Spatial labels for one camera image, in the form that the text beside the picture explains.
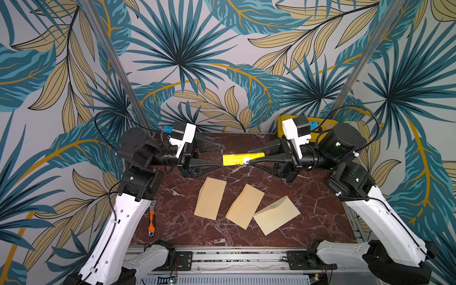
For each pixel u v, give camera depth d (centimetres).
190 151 41
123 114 95
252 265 73
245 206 89
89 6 67
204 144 45
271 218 86
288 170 37
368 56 82
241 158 39
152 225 82
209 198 90
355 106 93
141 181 41
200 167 41
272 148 40
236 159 39
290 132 34
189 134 36
